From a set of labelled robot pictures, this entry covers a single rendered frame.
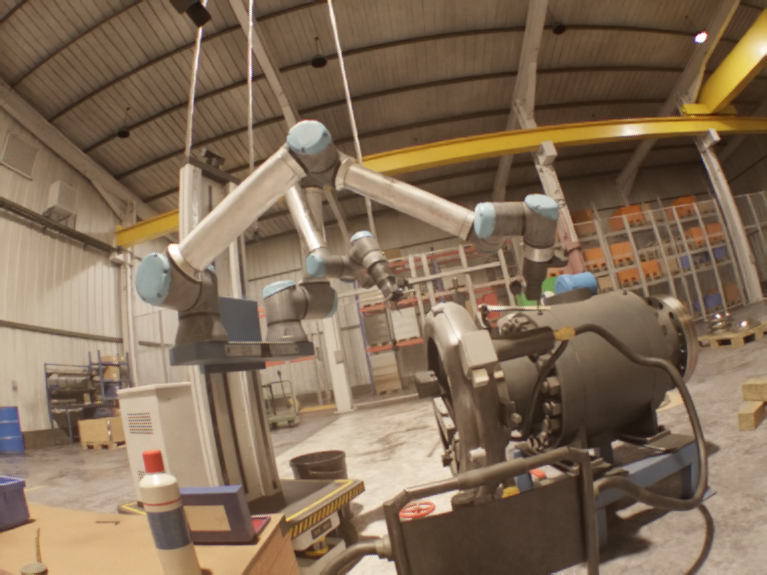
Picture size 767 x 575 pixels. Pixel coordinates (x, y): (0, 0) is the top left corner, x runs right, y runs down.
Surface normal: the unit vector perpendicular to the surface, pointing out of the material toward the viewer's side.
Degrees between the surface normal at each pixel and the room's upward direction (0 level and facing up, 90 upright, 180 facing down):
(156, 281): 93
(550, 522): 90
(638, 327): 67
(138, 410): 90
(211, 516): 95
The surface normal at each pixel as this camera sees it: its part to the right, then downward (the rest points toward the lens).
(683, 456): 0.00, -0.21
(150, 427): -0.41, -0.11
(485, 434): 0.03, 0.00
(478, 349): -0.07, -0.56
